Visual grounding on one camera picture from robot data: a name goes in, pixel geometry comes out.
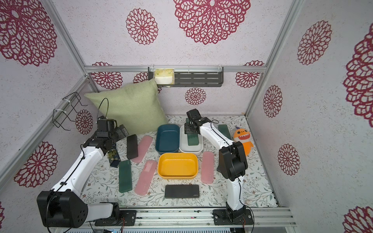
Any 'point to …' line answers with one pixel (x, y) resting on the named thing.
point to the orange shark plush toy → (243, 136)
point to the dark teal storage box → (167, 138)
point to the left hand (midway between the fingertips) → (119, 133)
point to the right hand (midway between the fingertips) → (190, 126)
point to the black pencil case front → (181, 191)
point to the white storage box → (184, 147)
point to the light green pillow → (137, 107)
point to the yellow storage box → (178, 166)
